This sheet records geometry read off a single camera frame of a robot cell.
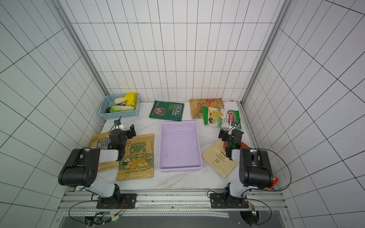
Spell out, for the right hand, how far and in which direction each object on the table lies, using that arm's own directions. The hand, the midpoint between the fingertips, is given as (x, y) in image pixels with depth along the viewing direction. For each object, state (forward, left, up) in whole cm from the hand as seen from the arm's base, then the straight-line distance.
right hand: (224, 127), depth 95 cm
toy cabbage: (+12, +82, +2) cm, 83 cm away
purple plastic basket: (-15, +30, -6) cm, 34 cm away
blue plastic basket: (+24, +94, -2) cm, 97 cm away
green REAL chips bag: (+18, +43, -6) cm, 48 cm away
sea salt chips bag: (-13, +84, -4) cm, 85 cm away
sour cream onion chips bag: (-26, +55, -5) cm, 61 cm away
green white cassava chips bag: (+13, 0, -6) cm, 14 cm away
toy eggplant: (+13, +90, -2) cm, 91 cm away
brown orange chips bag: (+25, +19, -7) cm, 32 cm away
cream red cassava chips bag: (-18, +6, -8) cm, 20 cm away
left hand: (-5, +67, +1) cm, 68 cm away
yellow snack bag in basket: (+20, +70, +3) cm, 73 cm away
